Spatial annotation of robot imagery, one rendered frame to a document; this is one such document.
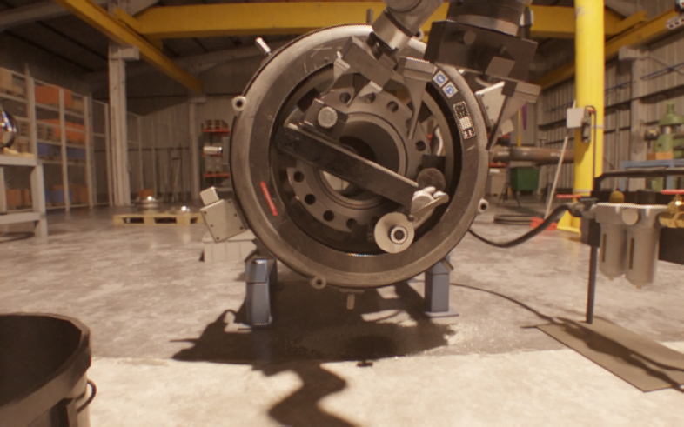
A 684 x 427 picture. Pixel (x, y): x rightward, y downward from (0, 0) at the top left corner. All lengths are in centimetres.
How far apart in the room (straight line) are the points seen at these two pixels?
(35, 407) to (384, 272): 78
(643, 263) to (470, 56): 92
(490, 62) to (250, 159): 64
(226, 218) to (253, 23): 1218
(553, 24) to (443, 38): 1442
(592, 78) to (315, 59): 390
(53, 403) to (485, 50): 55
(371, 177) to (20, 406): 77
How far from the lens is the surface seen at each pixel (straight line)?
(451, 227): 99
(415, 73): 46
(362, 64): 87
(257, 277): 129
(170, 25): 1392
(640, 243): 124
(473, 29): 47
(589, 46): 467
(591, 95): 453
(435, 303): 142
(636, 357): 134
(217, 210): 95
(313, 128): 83
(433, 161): 110
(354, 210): 103
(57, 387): 38
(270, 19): 1294
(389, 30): 83
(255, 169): 90
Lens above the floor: 52
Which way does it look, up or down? 5 degrees down
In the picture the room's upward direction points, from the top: 1 degrees counter-clockwise
